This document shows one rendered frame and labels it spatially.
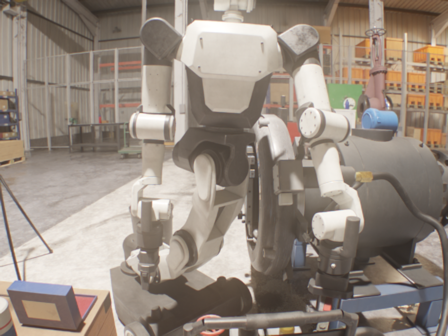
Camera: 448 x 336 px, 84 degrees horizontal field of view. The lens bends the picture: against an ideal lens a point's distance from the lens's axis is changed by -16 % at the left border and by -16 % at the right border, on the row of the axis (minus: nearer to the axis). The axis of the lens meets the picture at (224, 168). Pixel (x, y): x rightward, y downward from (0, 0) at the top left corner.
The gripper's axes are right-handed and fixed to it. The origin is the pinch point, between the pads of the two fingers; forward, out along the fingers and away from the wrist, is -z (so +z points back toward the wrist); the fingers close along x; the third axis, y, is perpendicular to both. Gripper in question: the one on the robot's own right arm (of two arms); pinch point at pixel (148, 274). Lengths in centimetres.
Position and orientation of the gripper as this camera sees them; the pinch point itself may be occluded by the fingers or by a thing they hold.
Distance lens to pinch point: 102.1
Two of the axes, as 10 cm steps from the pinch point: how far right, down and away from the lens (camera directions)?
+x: 0.2, 0.5, -10.0
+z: 0.7, -10.0, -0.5
